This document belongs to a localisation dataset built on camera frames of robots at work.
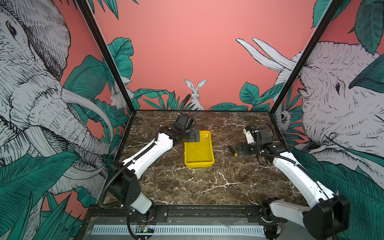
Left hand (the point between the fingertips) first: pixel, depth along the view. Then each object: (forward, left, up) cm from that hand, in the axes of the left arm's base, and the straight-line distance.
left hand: (192, 133), depth 82 cm
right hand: (-6, -28, -3) cm, 29 cm away
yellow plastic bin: (-3, -5, -19) cm, 20 cm away
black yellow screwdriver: (-4, -28, -20) cm, 35 cm away
